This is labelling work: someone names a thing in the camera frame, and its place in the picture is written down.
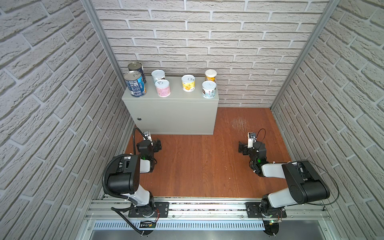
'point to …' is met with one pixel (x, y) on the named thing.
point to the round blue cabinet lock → (139, 119)
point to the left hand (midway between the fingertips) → (149, 138)
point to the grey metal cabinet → (182, 112)
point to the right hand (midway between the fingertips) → (247, 139)
